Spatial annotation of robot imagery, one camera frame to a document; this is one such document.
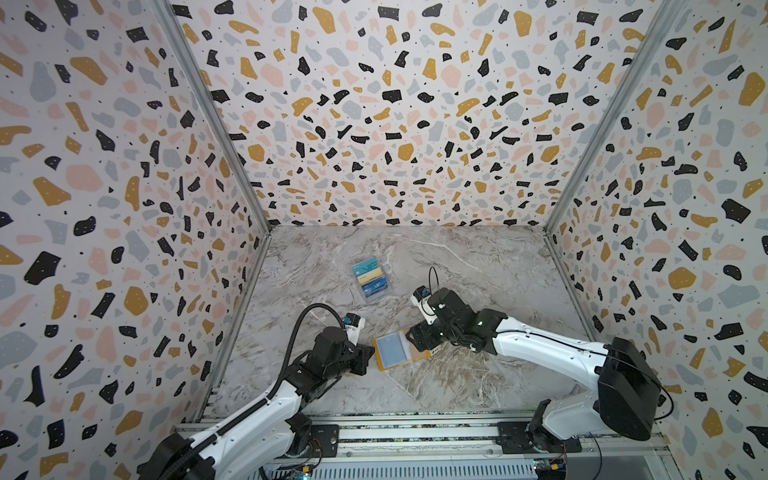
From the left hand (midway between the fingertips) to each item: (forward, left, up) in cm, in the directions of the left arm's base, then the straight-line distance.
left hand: (381, 346), depth 81 cm
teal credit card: (+29, +6, -3) cm, 30 cm away
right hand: (+4, -9, +4) cm, 11 cm away
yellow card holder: (+2, -4, -7) cm, 8 cm away
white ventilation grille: (-27, -32, -9) cm, 43 cm away
